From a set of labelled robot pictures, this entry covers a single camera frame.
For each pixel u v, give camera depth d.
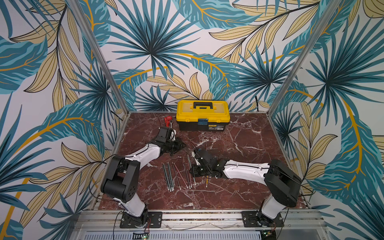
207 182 0.86
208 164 0.66
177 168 0.90
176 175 0.88
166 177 0.86
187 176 0.88
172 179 0.86
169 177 0.87
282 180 0.48
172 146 0.78
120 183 0.45
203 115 0.97
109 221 0.74
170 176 0.88
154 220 0.73
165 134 0.72
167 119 1.15
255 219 0.71
